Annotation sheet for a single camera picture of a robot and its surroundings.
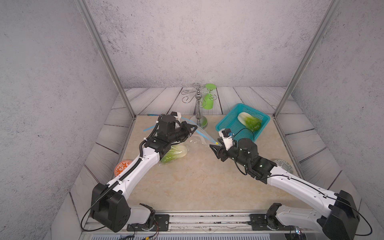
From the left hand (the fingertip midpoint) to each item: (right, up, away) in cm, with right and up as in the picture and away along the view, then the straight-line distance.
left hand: (200, 126), depth 74 cm
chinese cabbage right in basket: (+36, +3, +31) cm, 47 cm away
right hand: (+7, -8, -1) cm, 10 cm away
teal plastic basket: (+30, -3, +40) cm, 51 cm away
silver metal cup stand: (0, +4, +41) cm, 41 cm away
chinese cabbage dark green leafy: (-14, -15, +16) cm, 26 cm away
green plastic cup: (+7, +19, +34) cm, 39 cm away
